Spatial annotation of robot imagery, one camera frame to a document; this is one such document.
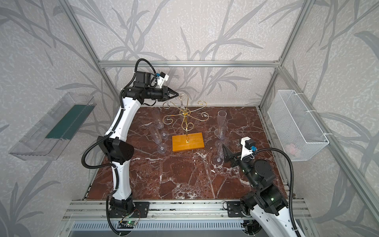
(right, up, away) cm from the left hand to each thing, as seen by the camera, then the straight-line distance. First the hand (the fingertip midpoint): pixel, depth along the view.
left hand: (179, 90), depth 78 cm
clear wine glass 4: (+2, -3, +1) cm, 4 cm away
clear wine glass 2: (-14, -35, +18) cm, 42 cm away
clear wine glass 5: (+23, -41, +13) cm, 49 cm away
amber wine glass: (+26, -30, +21) cm, 45 cm away
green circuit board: (-23, -66, -7) cm, 70 cm away
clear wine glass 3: (+24, -14, +11) cm, 31 cm away
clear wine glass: (-15, -14, +10) cm, 23 cm away
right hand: (+26, -24, -11) cm, 37 cm away
